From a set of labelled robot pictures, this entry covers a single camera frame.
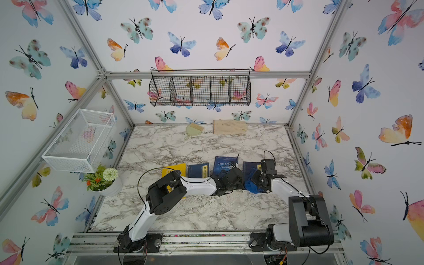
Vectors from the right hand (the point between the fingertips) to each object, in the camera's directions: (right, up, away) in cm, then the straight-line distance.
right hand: (255, 177), depth 92 cm
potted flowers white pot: (-74, +1, -14) cm, 75 cm away
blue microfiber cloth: (-4, -3, -4) cm, 7 cm away
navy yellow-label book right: (-3, +6, +6) cm, 9 cm away
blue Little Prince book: (-18, +7, +7) cm, 21 cm away
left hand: (-4, -2, -2) cm, 5 cm away
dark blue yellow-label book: (-32, +3, +4) cm, 32 cm away
